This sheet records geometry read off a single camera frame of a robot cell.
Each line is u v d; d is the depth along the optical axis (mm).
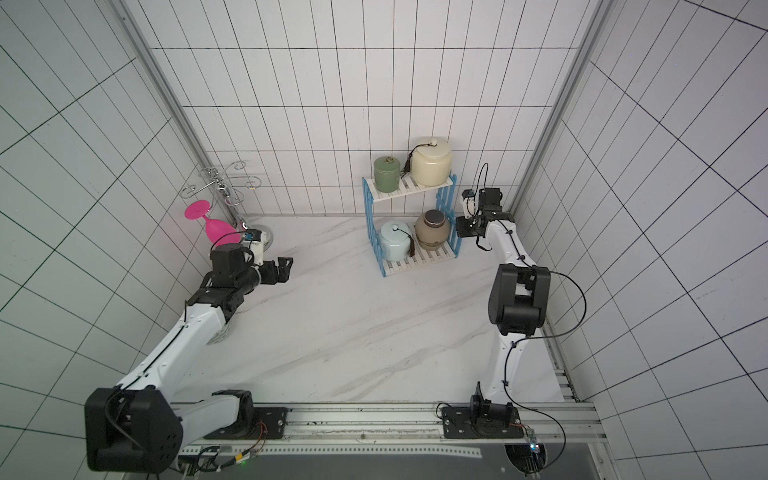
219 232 905
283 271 754
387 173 850
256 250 720
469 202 861
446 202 1033
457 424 724
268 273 741
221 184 897
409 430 727
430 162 851
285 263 776
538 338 557
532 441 698
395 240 965
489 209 773
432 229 979
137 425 388
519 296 544
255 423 705
